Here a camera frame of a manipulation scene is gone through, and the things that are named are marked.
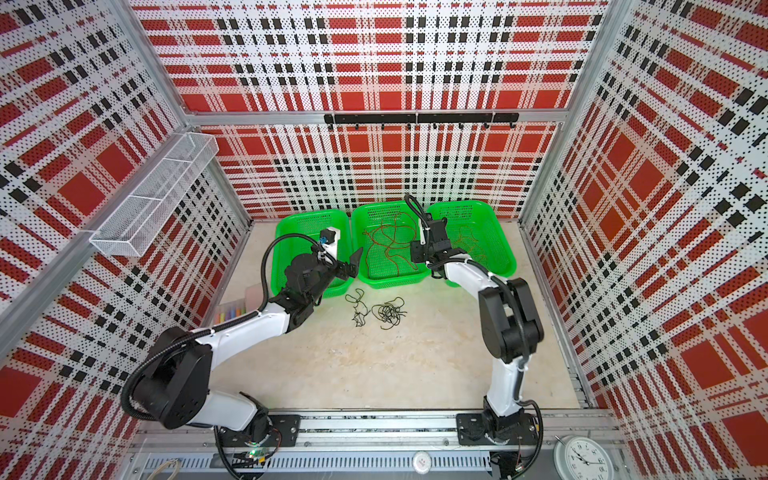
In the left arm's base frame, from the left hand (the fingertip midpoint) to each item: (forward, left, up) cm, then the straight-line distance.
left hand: (350, 248), depth 83 cm
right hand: (+9, -21, -9) cm, 24 cm away
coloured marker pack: (-8, +43, -22) cm, 49 cm away
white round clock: (-48, -55, -18) cm, 75 cm away
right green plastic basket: (+26, -43, -20) cm, 54 cm away
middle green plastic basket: (+26, -8, -21) cm, 34 cm away
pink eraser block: (-4, +34, -20) cm, 40 cm away
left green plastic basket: (+30, +21, -19) cm, 41 cm away
